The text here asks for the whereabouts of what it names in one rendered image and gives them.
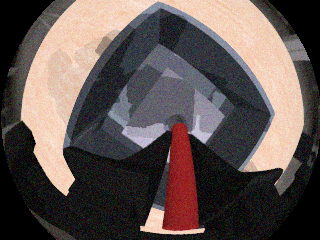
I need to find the red peg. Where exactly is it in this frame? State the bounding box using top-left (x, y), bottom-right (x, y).
top-left (163, 123), bottom-right (199, 231)

